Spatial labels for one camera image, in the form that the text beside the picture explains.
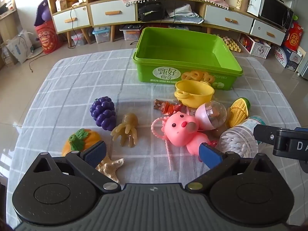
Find blue lid storage box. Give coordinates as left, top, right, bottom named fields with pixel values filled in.
left=92, top=26, right=111, bottom=44

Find pink rubber animal toy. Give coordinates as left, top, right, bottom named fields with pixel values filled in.
left=151, top=112, right=218, bottom=171

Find beige starfish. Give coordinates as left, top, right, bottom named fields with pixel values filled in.
left=95, top=155, right=125, bottom=185

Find orange toy pumpkin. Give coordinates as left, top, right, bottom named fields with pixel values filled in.
left=62, top=128, right=102, bottom=157

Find small clear storage box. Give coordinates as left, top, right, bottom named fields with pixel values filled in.
left=71, top=32, right=88, bottom=47

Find thin black cable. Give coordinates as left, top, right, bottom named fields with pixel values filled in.
left=69, top=3, right=84, bottom=48

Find green plastic bin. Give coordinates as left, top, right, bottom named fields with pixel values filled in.
left=133, top=27, right=244, bottom=91

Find red gift box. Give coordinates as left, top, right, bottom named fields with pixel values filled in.
left=281, top=21, right=304, bottom=51

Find pink clear capsule ball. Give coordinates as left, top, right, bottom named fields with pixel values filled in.
left=195, top=100, right=228, bottom=132

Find white cabinet drawer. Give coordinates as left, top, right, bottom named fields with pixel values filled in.
left=204, top=4, right=254, bottom=35
left=249, top=19, right=287, bottom=46
left=52, top=5, right=91, bottom=33
left=89, top=0, right=136, bottom=27

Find pile of folded papers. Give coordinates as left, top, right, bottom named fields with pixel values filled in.
left=167, top=4, right=204, bottom=25

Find white printed carton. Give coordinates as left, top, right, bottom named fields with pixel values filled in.
left=273, top=45, right=304, bottom=72

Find black bag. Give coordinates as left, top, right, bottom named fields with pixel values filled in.
left=138, top=2, right=167, bottom=22

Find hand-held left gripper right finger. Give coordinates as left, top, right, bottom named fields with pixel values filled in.
left=183, top=142, right=274, bottom=193

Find wooden bookshelf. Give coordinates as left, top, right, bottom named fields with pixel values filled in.
left=0, top=0, right=21, bottom=68

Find white plastic bag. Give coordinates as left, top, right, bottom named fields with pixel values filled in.
left=6, top=30, right=34, bottom=64

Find red toy lobster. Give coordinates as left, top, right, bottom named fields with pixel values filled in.
left=154, top=99, right=190, bottom=116

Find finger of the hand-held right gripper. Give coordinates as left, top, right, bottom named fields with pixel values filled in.
left=253, top=124, right=281, bottom=148

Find clear cotton swab jar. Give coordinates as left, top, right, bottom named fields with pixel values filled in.
left=219, top=115, right=266, bottom=158

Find yellow toy pot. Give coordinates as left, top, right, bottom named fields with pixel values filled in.
left=175, top=80, right=215, bottom=108

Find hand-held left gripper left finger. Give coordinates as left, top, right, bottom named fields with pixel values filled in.
left=31, top=140, right=121, bottom=194

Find purple toy grapes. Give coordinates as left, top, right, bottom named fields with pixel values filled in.
left=90, top=96, right=118, bottom=132

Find tan rubber toy octopus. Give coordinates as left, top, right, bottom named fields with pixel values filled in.
left=110, top=113, right=139, bottom=148

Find yellow toy corn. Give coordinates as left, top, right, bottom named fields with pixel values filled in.
left=227, top=97, right=251, bottom=128

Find white printed paper bag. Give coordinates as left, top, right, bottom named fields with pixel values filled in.
left=246, top=0, right=265, bottom=17

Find grey checked tablecloth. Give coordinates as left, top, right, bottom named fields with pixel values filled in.
left=7, top=48, right=301, bottom=223

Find yellow egg tray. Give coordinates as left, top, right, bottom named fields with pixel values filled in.
left=213, top=34, right=242, bottom=53

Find white plastic crate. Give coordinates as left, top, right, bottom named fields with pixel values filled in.
left=240, top=33, right=272, bottom=59

